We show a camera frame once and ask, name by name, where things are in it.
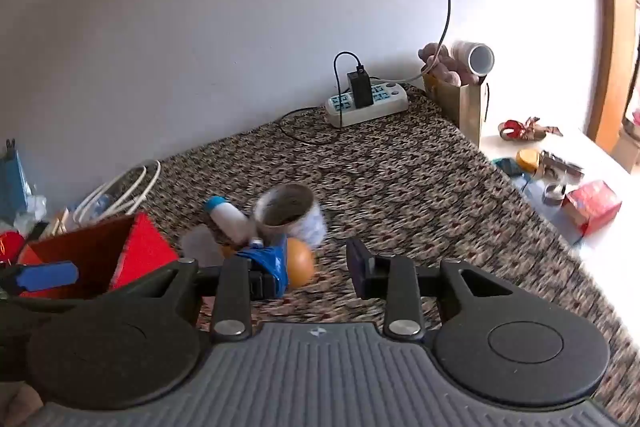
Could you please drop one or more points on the red cardboard box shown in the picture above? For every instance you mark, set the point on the red cardboard box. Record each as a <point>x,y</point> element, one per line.
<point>145,247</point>

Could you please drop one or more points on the blue and white packet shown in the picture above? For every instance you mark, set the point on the blue and white packet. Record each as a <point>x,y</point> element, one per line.
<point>100,204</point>

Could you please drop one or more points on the pink plush toy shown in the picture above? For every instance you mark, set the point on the pink plush toy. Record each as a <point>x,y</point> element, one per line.
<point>449,67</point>

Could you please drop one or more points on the translucent plastic piece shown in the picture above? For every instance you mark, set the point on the translucent plastic piece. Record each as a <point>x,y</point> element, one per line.
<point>200,247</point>

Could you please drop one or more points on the white power strip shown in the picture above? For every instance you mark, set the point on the white power strip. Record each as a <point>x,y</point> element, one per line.
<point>390,99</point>

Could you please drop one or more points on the teal bag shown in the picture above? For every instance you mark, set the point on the teal bag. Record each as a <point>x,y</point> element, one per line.
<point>12,187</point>

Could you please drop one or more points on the clear plastic wrap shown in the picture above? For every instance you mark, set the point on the clear plastic wrap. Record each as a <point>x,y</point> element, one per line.
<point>32,212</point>

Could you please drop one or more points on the wooden door frame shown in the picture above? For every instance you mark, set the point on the wooden door frame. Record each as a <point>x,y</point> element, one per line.
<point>605,57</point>

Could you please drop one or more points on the metal clip tool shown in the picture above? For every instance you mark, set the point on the metal clip tool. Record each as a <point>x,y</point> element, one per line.
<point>562,167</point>

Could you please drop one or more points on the paper cup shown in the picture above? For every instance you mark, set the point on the paper cup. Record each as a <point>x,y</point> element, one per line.
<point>315,227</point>

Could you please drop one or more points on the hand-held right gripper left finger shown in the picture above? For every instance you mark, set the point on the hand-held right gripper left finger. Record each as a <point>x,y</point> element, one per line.
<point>269,265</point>

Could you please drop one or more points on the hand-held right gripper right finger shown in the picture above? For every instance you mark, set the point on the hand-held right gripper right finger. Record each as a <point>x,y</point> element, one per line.
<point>356,268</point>

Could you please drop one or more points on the red ribbon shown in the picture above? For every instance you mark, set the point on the red ribbon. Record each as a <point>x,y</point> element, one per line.
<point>510,127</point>

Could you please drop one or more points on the patterned tablecloth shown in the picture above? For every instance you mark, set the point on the patterned tablecloth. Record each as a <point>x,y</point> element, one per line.
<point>400,187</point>

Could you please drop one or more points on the black charger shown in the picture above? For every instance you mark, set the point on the black charger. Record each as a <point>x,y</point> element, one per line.
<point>361,89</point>

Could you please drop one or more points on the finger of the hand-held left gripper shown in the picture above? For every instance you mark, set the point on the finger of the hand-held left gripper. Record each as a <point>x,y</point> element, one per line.
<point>45,277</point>

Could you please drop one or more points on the red round object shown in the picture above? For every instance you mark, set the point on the red round object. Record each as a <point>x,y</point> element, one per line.
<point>10,247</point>

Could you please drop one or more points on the white cup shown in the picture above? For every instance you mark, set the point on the white cup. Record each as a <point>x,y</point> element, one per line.
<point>470,54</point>

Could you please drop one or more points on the orange ball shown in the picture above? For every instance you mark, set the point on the orange ball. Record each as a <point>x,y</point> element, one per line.
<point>300,263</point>

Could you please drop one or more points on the small wooden piece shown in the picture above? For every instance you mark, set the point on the small wooden piece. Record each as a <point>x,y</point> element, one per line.
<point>62,222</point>

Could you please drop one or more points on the white bottle with blue cap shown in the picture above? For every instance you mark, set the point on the white bottle with blue cap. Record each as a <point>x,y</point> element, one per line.
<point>230,217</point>

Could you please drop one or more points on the teal flat object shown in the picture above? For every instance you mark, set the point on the teal flat object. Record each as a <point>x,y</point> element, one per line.
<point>507,167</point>

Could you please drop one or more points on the light blue sheet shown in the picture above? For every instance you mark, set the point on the light blue sheet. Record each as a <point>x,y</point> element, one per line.
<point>545,217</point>

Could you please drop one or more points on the brown paper gift bag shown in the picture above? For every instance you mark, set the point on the brown paper gift bag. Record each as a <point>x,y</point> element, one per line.
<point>467,112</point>

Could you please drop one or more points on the yellow round container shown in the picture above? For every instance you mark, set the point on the yellow round container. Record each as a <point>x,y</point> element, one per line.
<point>527,159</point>

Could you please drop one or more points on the small red box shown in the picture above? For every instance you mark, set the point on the small red box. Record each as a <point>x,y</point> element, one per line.
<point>592,207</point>

